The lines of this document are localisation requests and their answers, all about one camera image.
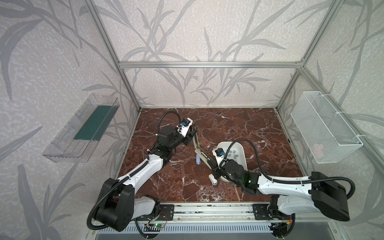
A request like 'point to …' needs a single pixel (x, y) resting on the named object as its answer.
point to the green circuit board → (156, 227)
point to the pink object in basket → (318, 150)
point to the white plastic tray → (238, 159)
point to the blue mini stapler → (198, 159)
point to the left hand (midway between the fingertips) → (194, 122)
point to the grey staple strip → (234, 151)
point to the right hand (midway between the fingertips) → (208, 156)
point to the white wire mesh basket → (328, 137)
